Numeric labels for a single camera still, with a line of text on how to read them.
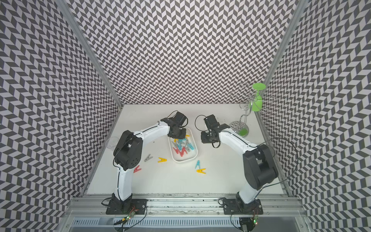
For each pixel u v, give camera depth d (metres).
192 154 0.91
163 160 0.89
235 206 0.73
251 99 0.79
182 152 0.92
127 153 0.53
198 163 0.87
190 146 0.95
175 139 0.98
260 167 0.46
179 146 0.94
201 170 0.85
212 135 0.65
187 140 0.96
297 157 0.79
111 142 0.97
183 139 0.96
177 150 0.94
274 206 0.75
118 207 0.63
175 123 0.75
